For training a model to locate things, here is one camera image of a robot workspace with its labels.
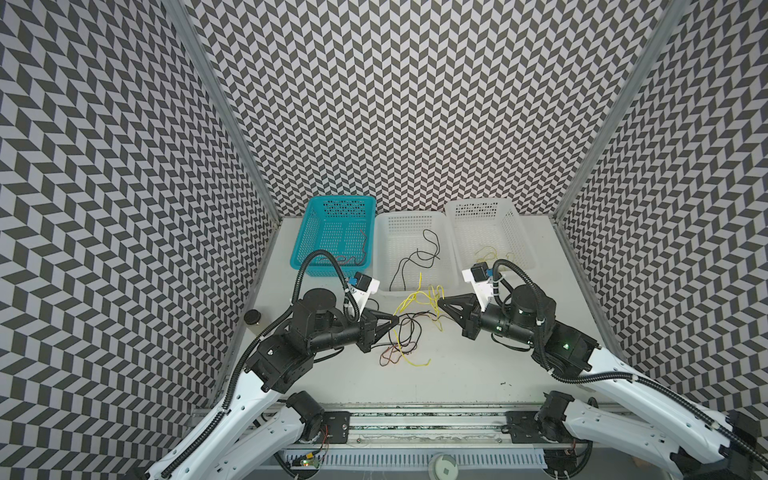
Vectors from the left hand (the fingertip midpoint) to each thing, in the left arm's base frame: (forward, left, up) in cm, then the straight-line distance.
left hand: (397, 323), depth 62 cm
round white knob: (-23, -9, -16) cm, 30 cm away
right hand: (+5, -10, 0) cm, 11 cm away
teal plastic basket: (+53, +22, -26) cm, 63 cm away
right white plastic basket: (+50, -34, -28) cm, 67 cm away
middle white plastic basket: (+47, 0, -26) cm, 54 cm away
